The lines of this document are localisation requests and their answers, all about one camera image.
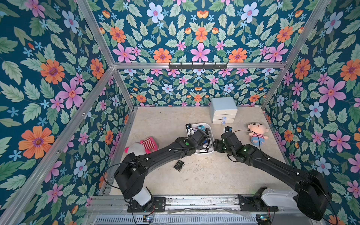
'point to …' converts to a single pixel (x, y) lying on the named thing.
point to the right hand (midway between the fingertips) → (217, 143)
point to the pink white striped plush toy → (145, 146)
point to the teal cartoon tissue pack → (201, 127)
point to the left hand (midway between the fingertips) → (199, 141)
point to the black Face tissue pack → (179, 165)
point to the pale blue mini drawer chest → (223, 110)
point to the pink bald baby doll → (260, 130)
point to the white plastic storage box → (208, 146)
